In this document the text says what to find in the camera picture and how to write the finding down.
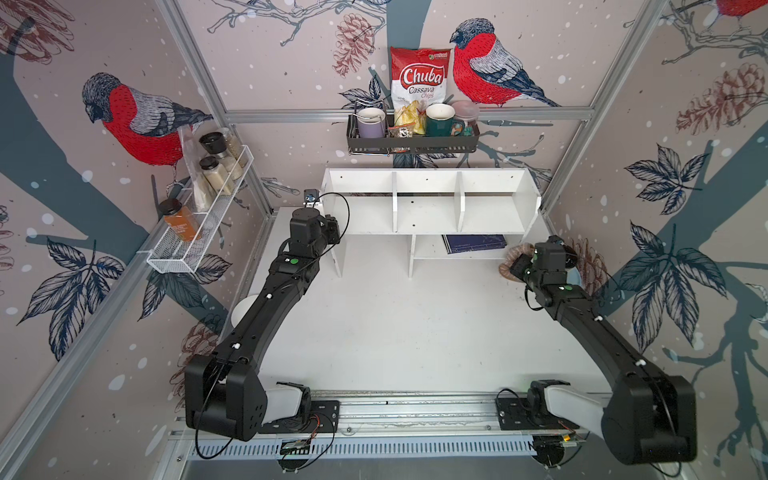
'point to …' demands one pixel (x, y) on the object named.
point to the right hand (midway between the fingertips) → (518, 255)
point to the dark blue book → (456, 243)
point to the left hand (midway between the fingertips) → (335, 209)
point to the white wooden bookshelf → (447, 213)
